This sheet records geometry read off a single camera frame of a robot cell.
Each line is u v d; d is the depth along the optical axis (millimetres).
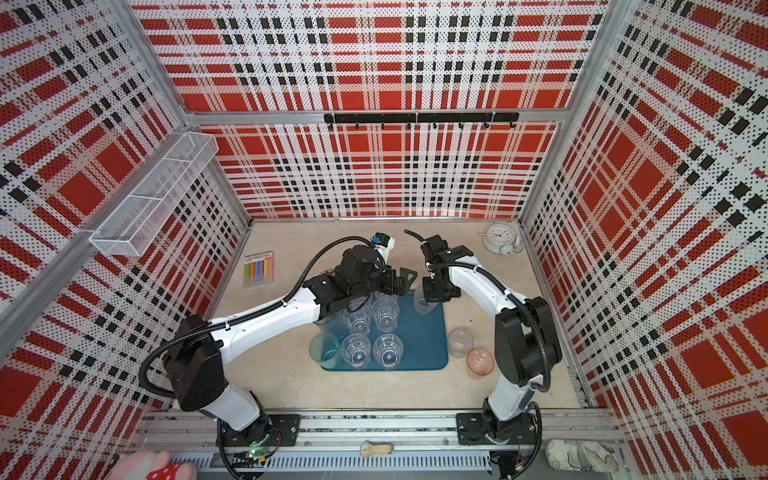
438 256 651
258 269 1051
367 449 698
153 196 750
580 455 676
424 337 905
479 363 841
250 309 500
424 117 893
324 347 848
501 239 1101
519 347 462
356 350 865
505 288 514
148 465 650
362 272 607
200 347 473
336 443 734
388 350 862
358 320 906
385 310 912
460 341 877
